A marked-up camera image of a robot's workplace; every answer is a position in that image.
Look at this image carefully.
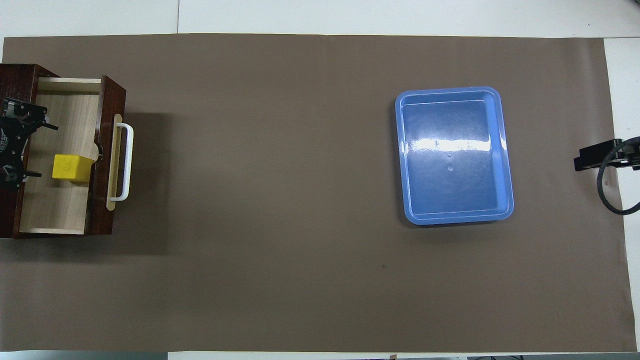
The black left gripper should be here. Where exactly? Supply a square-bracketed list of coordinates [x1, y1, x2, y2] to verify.
[0, 97, 59, 191]

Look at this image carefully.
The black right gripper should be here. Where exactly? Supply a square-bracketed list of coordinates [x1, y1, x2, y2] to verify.
[573, 138, 640, 173]

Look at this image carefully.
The yellow cube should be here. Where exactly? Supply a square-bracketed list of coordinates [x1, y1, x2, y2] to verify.
[52, 154, 96, 185]

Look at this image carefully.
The wooden drawer with white handle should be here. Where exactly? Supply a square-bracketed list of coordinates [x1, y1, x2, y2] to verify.
[12, 75, 135, 237]

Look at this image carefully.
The dark wooden drawer cabinet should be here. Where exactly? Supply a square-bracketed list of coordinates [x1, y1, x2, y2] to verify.
[0, 63, 47, 239]

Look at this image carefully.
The blue plastic tray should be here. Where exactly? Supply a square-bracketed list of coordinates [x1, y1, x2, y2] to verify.
[394, 86, 515, 226]

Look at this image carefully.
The brown table mat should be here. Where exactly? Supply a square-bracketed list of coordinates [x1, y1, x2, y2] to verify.
[0, 33, 640, 353]

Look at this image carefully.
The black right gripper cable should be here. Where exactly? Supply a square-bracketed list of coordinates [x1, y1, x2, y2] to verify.
[596, 137, 640, 216]

